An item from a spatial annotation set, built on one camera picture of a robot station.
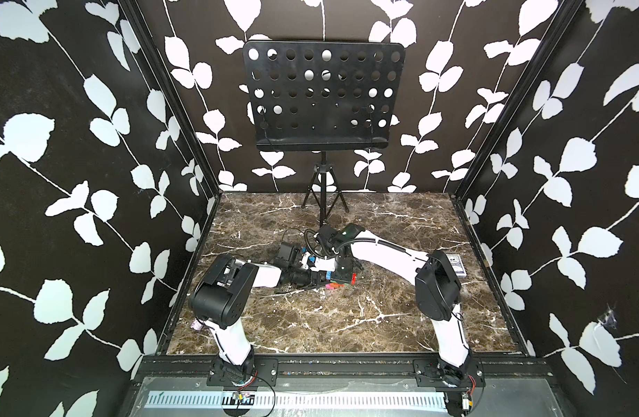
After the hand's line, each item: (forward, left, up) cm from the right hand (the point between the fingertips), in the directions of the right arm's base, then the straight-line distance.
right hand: (339, 272), depth 88 cm
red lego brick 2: (+1, -6, -6) cm, 8 cm away
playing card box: (+7, -45, -5) cm, 46 cm away
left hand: (-1, +3, -3) cm, 5 cm away
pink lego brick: (-3, +3, -5) cm, 7 cm away
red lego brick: (-2, -1, -5) cm, 6 cm away
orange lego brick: (-2, +1, -5) cm, 5 cm away
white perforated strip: (-36, +11, -6) cm, 38 cm away
